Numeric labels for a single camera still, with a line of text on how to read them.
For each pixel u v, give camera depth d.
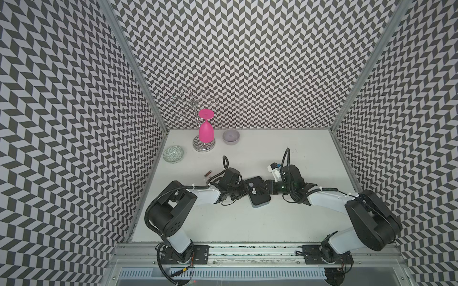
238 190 0.80
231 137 1.09
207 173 0.95
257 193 0.87
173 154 1.04
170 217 0.45
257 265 0.71
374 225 0.43
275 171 0.81
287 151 0.75
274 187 0.77
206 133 0.91
